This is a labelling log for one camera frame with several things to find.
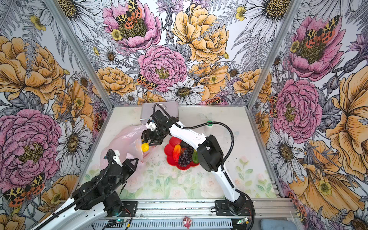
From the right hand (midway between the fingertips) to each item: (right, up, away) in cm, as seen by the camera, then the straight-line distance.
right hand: (144, 146), depth 82 cm
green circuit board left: (-9, -35, -10) cm, 37 cm away
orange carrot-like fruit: (+17, -5, +10) cm, 21 cm away
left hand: (-1, -7, -7) cm, 10 cm away
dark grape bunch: (+23, -7, +6) cm, 25 cm away
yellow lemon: (0, -1, +1) cm, 1 cm away
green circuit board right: (+52, -34, -10) cm, 63 cm away
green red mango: (+29, -7, +4) cm, 30 cm away
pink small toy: (+24, -32, -14) cm, 43 cm away
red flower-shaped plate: (+12, -4, +11) cm, 17 cm away
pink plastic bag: (-14, 0, +10) cm, 18 cm away
